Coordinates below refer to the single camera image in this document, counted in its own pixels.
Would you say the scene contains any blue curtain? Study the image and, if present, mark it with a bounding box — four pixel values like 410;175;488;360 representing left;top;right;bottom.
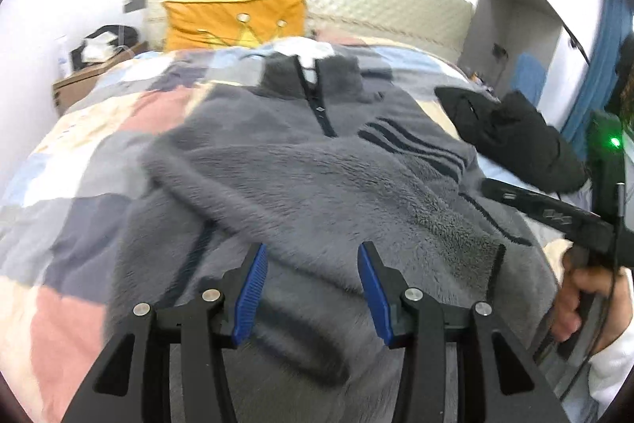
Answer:
562;0;634;156

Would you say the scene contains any checkered pastel bed blanket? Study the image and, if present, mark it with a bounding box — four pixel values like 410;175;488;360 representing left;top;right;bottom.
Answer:
0;34;595;423

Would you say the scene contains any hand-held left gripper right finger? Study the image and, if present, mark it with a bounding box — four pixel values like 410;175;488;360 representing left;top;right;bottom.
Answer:
357;241;570;423

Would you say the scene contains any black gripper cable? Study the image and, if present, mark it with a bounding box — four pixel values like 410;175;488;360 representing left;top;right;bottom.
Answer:
560;182;626;404

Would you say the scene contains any white spray bottle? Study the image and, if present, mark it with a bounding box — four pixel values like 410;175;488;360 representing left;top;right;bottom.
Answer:
55;35;70;79

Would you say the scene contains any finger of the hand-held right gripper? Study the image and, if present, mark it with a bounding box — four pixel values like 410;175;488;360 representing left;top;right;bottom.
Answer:
480;178;603;251

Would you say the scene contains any black bag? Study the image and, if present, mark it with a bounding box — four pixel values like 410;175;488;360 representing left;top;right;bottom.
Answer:
69;25;142;67

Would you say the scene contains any yellow crown pillow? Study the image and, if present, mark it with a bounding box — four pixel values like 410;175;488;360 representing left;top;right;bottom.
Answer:
162;0;315;52

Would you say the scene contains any cardboard box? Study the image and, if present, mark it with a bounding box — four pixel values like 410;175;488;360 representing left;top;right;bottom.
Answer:
52;41;149;117

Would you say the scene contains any person's right forearm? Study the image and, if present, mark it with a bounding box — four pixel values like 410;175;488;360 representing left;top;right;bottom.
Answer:
584;334;634;419

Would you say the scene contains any black wall rail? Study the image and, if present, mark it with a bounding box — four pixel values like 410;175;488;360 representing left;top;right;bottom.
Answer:
557;14;592;67

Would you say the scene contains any white tissue pack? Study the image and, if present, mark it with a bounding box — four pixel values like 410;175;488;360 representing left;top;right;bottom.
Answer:
82;37;117;62

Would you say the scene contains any black jacket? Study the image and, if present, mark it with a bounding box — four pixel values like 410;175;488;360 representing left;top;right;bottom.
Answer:
434;86;590;195

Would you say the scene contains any grey fleece jacket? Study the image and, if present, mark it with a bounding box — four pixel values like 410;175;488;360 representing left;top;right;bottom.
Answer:
101;54;563;423

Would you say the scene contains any person's right hand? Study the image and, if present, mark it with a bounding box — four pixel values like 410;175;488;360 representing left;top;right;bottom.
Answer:
550;249;632;352

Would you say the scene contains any dark hanging garment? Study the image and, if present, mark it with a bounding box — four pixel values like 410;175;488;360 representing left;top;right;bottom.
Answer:
614;14;634;117

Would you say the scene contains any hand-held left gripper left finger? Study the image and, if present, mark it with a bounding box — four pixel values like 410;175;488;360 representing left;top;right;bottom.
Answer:
59;242;271;423

